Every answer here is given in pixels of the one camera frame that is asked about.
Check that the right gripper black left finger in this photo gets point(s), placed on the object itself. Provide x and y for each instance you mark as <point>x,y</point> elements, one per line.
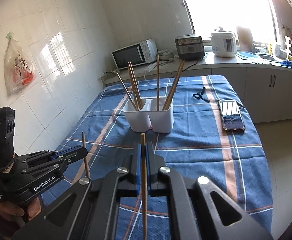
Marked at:
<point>88,210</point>

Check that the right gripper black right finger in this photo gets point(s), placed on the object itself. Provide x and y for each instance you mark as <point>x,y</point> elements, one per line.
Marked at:
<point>197,208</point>

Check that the chopstick compartment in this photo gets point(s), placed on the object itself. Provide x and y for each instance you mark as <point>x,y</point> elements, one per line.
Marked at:
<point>175,84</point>
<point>138,94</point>

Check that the person's left hand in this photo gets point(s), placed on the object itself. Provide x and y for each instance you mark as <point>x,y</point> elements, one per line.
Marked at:
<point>9,210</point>

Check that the blue plaid tablecloth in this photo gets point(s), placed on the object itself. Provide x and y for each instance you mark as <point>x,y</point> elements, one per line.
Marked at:
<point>197,145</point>

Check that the smartphone with dark screen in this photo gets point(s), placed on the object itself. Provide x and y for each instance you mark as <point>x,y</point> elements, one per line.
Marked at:
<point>231,116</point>

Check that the white two-compartment utensil holder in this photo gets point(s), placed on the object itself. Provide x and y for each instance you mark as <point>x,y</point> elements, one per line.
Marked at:
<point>149,117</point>

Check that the hanging plastic bag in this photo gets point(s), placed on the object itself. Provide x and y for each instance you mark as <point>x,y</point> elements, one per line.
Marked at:
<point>19,70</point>

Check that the white lower counter cabinets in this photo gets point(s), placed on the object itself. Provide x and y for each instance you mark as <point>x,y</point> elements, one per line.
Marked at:
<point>264,89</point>

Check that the white power strip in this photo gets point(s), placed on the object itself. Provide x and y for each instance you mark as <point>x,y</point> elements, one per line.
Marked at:
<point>150,67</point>

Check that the bowl of eggs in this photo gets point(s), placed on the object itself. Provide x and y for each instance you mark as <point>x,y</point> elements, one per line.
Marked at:
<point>165,55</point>

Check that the black rice cooker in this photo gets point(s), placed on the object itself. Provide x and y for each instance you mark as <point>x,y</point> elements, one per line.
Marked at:
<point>190,47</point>

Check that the blue tray by sink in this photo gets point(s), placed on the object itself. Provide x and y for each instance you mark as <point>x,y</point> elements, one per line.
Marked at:
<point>246,55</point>

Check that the white microwave oven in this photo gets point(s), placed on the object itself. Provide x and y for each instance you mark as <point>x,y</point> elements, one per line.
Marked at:
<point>143,52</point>

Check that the stainless steel sink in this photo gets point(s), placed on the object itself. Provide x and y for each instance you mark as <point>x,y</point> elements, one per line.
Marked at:
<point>267,57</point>

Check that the white pressure cooker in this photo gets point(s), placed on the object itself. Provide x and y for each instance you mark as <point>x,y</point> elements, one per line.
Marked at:
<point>223,43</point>

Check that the blue cloth on counter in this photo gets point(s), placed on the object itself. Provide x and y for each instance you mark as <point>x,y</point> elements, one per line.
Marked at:
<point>286,63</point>

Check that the wooden cutting board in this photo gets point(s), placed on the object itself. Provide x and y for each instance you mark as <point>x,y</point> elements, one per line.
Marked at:
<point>245,38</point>

